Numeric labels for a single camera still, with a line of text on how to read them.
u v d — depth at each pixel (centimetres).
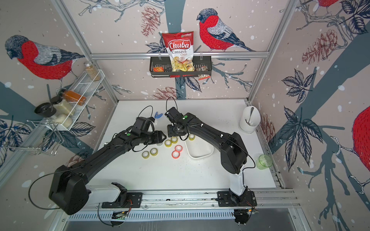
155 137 73
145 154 90
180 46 81
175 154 90
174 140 96
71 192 39
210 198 75
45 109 58
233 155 48
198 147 93
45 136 66
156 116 109
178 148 93
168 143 95
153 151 91
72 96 73
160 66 95
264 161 86
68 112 68
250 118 97
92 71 85
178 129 60
